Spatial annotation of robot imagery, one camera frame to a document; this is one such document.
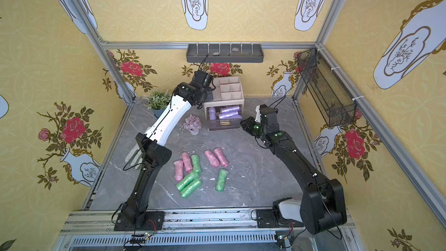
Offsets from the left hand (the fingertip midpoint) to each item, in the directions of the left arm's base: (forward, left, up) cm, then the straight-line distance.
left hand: (210, 96), depth 89 cm
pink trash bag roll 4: (-23, -4, -21) cm, 31 cm away
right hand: (-16, -14, -3) cm, 21 cm away
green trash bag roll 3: (-40, +11, -22) cm, 47 cm away
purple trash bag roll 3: (-9, -9, -5) cm, 14 cm away
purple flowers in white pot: (-8, +11, -14) cm, 19 cm away
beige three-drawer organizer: (+4, -9, 0) cm, 10 cm away
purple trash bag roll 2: (-5, -10, -5) cm, 12 cm away
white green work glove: (-22, +41, -23) cm, 52 cm away
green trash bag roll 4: (-36, -5, -21) cm, 42 cm away
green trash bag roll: (-27, +8, -22) cm, 35 cm away
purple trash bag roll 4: (-11, -14, -4) cm, 19 cm away
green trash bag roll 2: (-35, +11, -21) cm, 43 cm away
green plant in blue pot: (+4, +30, -8) cm, 31 cm away
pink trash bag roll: (-30, +16, -22) cm, 41 cm away
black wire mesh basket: (-8, -62, 0) cm, 63 cm away
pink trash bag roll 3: (-25, 0, -21) cm, 32 cm away
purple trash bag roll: (-8, -1, -5) cm, 9 cm away
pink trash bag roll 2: (-26, +13, -21) cm, 36 cm away
